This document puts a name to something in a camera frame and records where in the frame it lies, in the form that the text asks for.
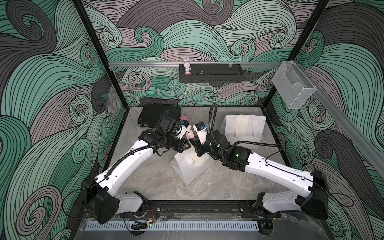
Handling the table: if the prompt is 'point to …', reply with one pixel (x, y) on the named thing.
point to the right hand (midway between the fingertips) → (190, 140)
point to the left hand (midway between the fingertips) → (190, 144)
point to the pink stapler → (189, 134)
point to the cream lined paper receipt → (241, 125)
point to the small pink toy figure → (184, 117)
